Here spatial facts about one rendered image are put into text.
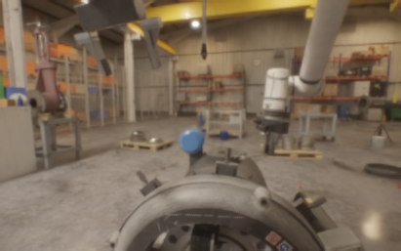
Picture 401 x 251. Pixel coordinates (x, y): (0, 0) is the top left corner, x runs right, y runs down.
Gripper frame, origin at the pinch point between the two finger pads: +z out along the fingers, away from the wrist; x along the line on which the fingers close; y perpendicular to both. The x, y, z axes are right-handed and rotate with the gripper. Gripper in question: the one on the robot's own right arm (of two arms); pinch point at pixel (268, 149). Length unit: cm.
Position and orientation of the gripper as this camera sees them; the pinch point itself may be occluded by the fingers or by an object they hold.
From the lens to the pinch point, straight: 89.5
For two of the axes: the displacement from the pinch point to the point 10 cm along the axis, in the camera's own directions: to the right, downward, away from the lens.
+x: 5.3, 1.5, -8.3
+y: -8.4, 0.0, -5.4
